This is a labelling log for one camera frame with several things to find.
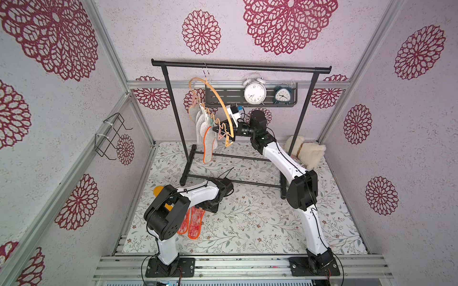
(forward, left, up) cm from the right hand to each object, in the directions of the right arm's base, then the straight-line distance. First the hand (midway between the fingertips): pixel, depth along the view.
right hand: (212, 126), depth 76 cm
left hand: (-21, +6, -35) cm, 41 cm away
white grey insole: (+17, +11, -3) cm, 20 cm away
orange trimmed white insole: (+2, +3, -11) cm, 12 cm away
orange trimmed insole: (-27, +10, -36) cm, 46 cm away
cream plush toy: (+10, -53, -29) cm, 61 cm away
